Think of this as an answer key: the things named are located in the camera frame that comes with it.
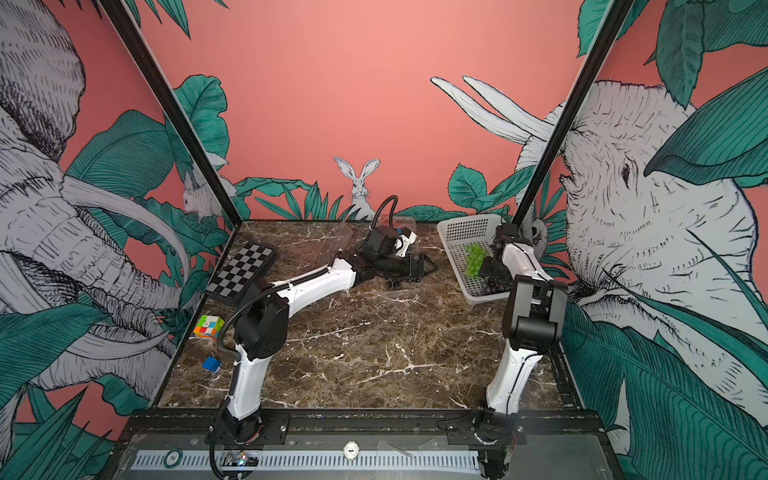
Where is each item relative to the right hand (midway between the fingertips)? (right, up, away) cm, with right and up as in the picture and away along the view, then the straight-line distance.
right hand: (494, 271), depth 98 cm
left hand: (-22, +2, -14) cm, 27 cm away
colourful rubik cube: (-88, -15, -12) cm, 90 cm away
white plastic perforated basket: (-10, +13, +14) cm, 21 cm away
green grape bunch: (-4, +4, +7) cm, 9 cm away
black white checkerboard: (-88, -2, +2) cm, 88 cm away
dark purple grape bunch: (0, -5, 0) cm, 5 cm away
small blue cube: (-85, -25, -15) cm, 90 cm away
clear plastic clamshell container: (-37, +11, -28) cm, 48 cm away
